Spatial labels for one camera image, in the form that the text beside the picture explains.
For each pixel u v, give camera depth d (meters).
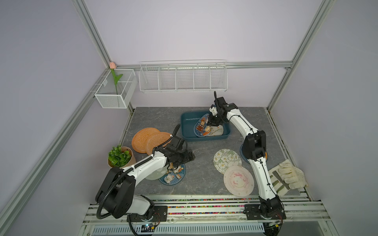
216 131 1.05
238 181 0.85
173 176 0.87
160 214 0.73
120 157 0.77
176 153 0.71
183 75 0.99
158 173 0.87
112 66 0.89
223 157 0.94
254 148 0.63
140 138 1.03
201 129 1.02
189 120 1.15
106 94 0.78
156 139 1.02
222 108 0.78
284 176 0.84
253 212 0.75
